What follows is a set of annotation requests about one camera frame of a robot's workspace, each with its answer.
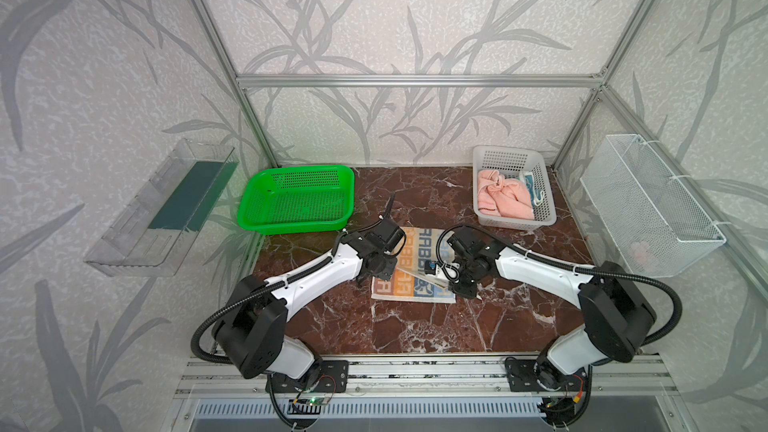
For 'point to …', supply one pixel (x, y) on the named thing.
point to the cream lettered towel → (423, 270)
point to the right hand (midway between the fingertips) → (452, 273)
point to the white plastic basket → (512, 161)
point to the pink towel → (507, 198)
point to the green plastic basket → (297, 198)
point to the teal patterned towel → (537, 196)
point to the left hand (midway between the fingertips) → (386, 258)
